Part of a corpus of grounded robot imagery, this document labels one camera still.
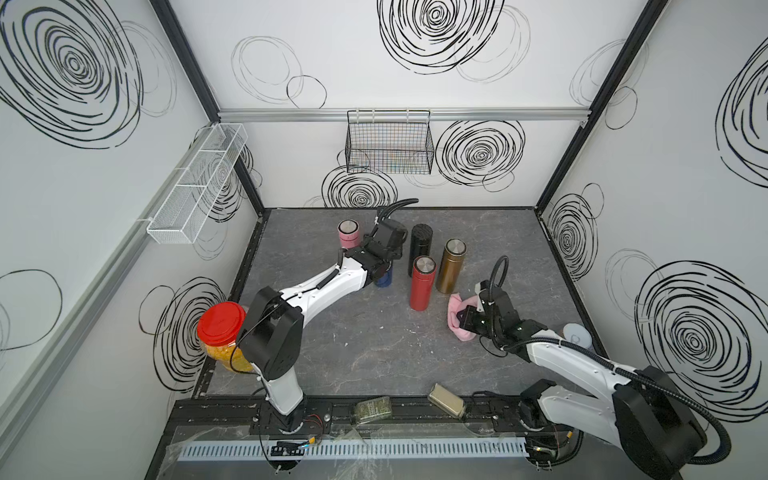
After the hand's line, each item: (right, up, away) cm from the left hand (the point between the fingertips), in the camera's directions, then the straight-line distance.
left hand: (388, 236), depth 88 cm
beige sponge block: (+15, -41, -16) cm, 46 cm away
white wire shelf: (-51, +5, -16) cm, 53 cm away
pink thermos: (-11, +1, -3) cm, 12 cm away
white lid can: (+53, -27, -5) cm, 60 cm away
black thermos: (+9, -2, -1) cm, 10 cm away
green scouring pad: (-4, -42, -16) cm, 45 cm away
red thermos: (+9, -13, -7) cm, 17 cm away
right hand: (+21, -23, -2) cm, 31 cm away
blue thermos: (-1, -15, +11) cm, 18 cm away
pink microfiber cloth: (+20, -21, +1) cm, 29 cm away
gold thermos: (+18, -8, -3) cm, 20 cm away
